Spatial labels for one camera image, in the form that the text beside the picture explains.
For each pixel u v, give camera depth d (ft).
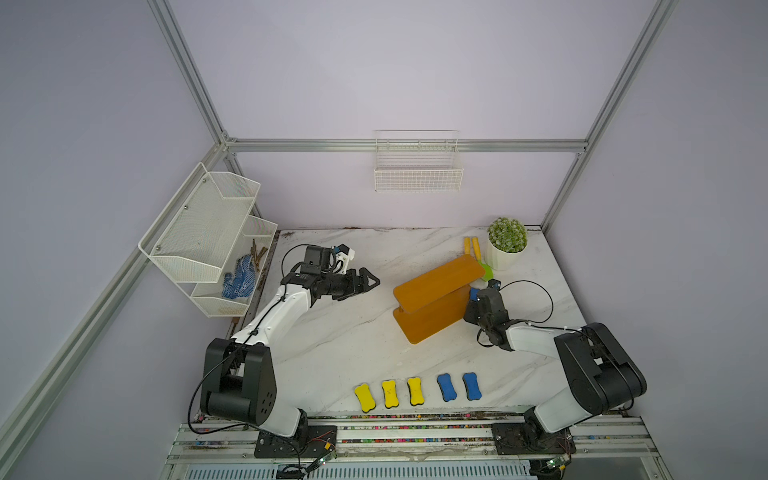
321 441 2.38
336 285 2.42
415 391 2.63
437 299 2.78
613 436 2.52
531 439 2.18
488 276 3.53
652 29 2.30
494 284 2.81
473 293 3.31
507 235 3.24
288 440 2.01
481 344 2.66
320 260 2.25
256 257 3.11
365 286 2.49
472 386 2.68
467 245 3.75
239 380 1.41
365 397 2.63
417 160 3.11
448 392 2.64
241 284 2.87
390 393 2.63
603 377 1.51
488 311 2.45
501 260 3.38
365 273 2.52
